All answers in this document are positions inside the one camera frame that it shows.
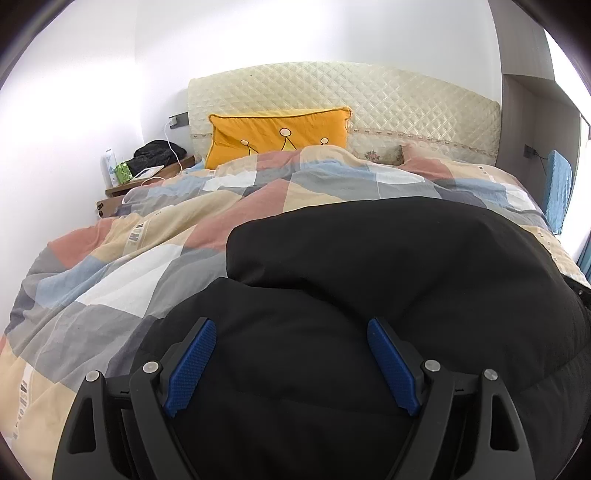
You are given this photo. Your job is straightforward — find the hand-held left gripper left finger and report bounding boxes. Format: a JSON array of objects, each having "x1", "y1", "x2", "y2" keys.
[{"x1": 52, "y1": 316, "x2": 218, "y2": 480}]

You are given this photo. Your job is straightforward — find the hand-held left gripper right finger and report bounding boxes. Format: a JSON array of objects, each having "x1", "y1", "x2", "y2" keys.
[{"x1": 366, "y1": 316, "x2": 537, "y2": 480}]

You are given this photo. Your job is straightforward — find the black puffer jacket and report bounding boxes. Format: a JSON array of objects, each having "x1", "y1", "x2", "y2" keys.
[{"x1": 104, "y1": 196, "x2": 591, "y2": 480}]

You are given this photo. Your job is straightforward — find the checkered patchwork quilt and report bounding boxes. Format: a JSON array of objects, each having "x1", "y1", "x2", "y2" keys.
[{"x1": 0, "y1": 145, "x2": 578, "y2": 444}]

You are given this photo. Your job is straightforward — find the brown box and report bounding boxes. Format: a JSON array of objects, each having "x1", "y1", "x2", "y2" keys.
[{"x1": 95, "y1": 196, "x2": 125, "y2": 220}]

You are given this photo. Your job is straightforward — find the wooden nightstand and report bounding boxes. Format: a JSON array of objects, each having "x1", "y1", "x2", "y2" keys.
[{"x1": 105, "y1": 154, "x2": 197, "y2": 197}]

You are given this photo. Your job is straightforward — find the floral pillow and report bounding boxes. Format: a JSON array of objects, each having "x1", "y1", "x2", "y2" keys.
[{"x1": 353, "y1": 144, "x2": 407, "y2": 164}]

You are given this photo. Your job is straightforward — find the white bottle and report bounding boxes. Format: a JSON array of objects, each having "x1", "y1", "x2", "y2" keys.
[{"x1": 102, "y1": 148, "x2": 118, "y2": 188}]

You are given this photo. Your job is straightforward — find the black bag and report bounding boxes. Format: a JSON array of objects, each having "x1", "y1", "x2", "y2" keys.
[{"x1": 133, "y1": 140, "x2": 188, "y2": 174}]

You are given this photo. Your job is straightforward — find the pink pillow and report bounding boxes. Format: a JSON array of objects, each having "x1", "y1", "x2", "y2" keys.
[{"x1": 401, "y1": 143, "x2": 446, "y2": 163}]

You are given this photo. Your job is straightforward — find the blue curtain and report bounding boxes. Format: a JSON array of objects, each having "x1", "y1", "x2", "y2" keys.
[{"x1": 575, "y1": 222, "x2": 591, "y2": 282}]

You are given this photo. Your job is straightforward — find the yellow crown pillow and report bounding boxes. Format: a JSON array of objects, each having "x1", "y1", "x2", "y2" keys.
[{"x1": 204, "y1": 107, "x2": 352, "y2": 171}]

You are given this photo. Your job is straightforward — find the blue covered chair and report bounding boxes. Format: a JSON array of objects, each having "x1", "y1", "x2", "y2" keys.
[{"x1": 545, "y1": 150, "x2": 572, "y2": 234}]

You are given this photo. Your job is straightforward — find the cream quilted headboard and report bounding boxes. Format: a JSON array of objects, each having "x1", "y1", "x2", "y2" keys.
[{"x1": 187, "y1": 62, "x2": 502, "y2": 169}]

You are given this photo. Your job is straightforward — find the white charger cable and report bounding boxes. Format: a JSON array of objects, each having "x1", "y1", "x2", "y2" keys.
[{"x1": 141, "y1": 119, "x2": 183, "y2": 185}]

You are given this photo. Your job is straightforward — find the grey wall cabinet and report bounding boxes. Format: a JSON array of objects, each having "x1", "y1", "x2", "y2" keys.
[{"x1": 489, "y1": 0, "x2": 591, "y2": 130}]

